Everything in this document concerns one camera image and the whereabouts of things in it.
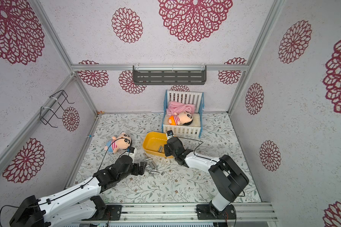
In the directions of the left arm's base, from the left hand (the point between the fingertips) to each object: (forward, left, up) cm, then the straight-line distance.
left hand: (140, 162), depth 83 cm
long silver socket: (+9, -1, -8) cm, 12 cm away
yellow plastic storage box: (+18, -6, -8) cm, 21 cm away
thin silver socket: (+13, -11, -8) cm, 19 cm away
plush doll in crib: (+33, -27, +3) cm, 43 cm away
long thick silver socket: (+2, -7, -7) cm, 10 cm away
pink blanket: (+46, -22, +1) cm, 51 cm away
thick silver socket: (+6, -3, -8) cm, 11 cm away
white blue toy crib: (+51, -38, +5) cm, 64 cm away
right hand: (+13, -18, -2) cm, 22 cm away
